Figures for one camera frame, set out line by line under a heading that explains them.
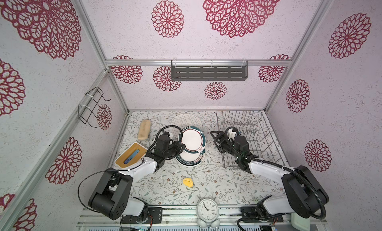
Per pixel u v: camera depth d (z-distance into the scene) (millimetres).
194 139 916
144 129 1056
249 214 740
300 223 685
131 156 906
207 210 715
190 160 897
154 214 740
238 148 670
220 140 762
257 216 691
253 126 1099
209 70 952
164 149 680
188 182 831
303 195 429
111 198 422
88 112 751
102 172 445
